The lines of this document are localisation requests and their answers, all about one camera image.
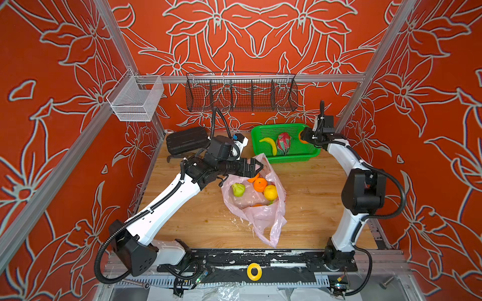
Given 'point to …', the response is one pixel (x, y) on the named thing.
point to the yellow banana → (271, 141)
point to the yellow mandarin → (270, 192)
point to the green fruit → (238, 189)
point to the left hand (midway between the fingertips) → (254, 163)
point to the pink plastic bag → (260, 200)
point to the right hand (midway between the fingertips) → (306, 131)
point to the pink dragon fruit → (283, 143)
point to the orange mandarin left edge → (252, 179)
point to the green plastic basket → (299, 150)
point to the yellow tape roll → (258, 276)
